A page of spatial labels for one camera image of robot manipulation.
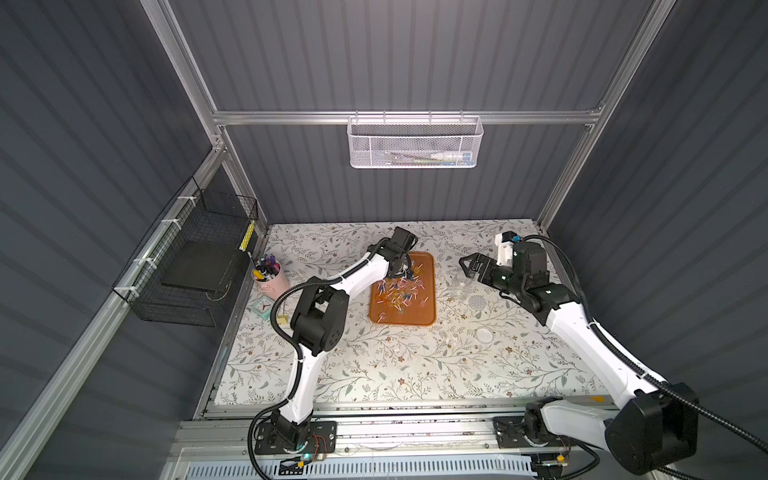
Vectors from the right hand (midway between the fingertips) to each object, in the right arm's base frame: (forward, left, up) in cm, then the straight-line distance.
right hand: (477, 263), depth 80 cm
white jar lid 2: (-10, -6, -23) cm, 26 cm away
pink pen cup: (+4, +61, -10) cm, 62 cm away
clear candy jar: (+6, +18, -11) cm, 21 cm away
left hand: (+14, +27, -9) cm, 32 cm away
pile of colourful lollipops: (+4, +20, -21) cm, 30 cm away
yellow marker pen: (+7, +64, +4) cm, 64 cm away
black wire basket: (-7, +74, +5) cm, 75 cm away
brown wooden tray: (-4, +16, -22) cm, 27 cm away
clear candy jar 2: (+5, 0, -20) cm, 21 cm away
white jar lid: (+1, -5, -22) cm, 23 cm away
